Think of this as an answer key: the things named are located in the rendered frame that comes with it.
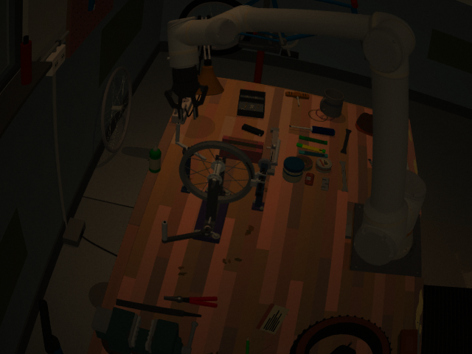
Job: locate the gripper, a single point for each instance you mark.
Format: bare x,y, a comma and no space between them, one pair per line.
184,79

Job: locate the grey feeler arm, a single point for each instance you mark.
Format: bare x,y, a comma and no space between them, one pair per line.
178,132

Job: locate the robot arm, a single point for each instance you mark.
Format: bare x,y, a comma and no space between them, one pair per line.
391,147

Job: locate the large spoked wheel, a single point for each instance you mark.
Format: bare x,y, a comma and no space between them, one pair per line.
107,121

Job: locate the small spoked wheel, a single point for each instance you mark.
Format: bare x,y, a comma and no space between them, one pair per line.
191,184

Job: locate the purple and black truing stand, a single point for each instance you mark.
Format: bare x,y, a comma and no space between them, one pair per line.
213,217

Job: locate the orange cone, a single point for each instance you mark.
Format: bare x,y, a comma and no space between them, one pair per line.
212,83

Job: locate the black tray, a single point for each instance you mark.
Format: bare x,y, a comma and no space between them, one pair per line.
251,103

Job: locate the green bottle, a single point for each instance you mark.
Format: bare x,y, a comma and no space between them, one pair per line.
155,160

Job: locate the red-brown flat box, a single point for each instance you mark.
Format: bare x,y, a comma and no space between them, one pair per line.
243,142

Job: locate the small black block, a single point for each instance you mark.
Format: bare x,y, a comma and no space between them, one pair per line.
253,130

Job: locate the dark red pegboard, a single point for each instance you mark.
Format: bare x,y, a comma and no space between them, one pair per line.
83,26

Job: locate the blue-lidded round tin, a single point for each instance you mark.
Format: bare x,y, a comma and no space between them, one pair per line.
293,167

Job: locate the yellow and green marker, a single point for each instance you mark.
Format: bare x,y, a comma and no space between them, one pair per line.
311,148

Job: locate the white power strip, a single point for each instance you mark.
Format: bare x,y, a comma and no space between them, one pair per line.
56,59

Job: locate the brown round disc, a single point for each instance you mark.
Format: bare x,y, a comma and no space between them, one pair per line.
308,160

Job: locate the dark grey pot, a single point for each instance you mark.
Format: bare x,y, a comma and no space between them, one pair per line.
332,105

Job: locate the small red box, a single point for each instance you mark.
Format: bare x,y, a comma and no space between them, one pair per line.
309,178

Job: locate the round striped tin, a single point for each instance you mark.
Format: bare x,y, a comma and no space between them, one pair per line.
323,166

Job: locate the small grey metal piece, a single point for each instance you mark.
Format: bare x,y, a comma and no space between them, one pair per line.
325,183

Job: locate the red cylinder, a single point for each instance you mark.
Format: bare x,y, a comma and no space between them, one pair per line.
26,59

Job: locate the black bone-shaped spanner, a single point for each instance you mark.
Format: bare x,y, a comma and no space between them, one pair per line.
346,142

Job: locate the grey floor box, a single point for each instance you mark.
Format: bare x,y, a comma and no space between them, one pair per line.
73,232

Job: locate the grey flat wrench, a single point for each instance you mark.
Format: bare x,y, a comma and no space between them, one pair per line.
344,177

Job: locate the dark red saddle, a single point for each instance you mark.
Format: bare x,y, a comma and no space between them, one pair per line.
365,123

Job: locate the window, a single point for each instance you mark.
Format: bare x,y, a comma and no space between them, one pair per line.
9,40

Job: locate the beige printed card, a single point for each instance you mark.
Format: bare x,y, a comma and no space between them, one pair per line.
273,319

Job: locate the green bench vise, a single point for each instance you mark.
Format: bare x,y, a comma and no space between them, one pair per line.
121,328

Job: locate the green pencil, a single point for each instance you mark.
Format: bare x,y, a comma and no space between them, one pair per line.
248,346

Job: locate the dark green poster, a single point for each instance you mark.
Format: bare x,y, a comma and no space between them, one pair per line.
444,48

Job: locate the black tyre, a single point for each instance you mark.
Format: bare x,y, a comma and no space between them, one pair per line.
324,328

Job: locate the dark red box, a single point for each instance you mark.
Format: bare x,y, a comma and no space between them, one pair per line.
408,341

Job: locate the black ribbed crate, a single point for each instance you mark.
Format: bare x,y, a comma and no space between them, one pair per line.
446,321

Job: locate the red repair stand post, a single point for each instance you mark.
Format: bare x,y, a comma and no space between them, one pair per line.
259,66

